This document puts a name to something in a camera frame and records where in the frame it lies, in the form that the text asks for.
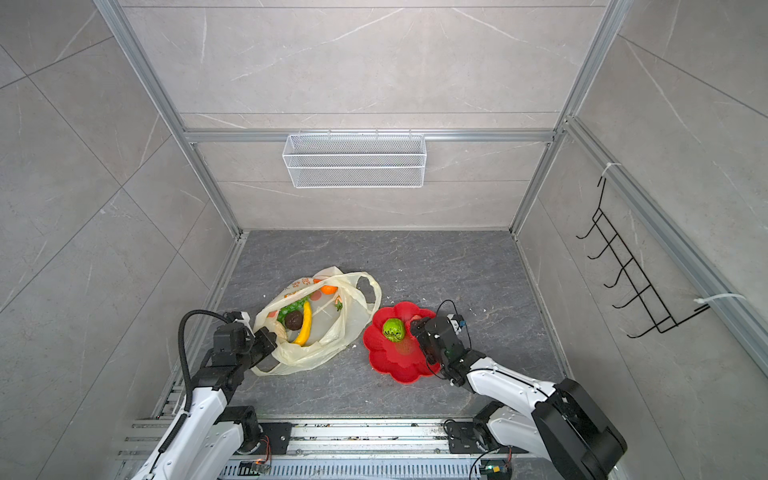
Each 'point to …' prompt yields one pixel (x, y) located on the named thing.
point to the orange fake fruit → (329, 289)
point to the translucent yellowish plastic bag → (315, 315)
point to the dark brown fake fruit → (293, 320)
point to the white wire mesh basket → (354, 161)
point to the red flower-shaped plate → (392, 347)
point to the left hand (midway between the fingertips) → (275, 327)
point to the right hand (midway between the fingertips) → (412, 327)
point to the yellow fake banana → (306, 325)
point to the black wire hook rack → (663, 320)
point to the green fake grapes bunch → (296, 306)
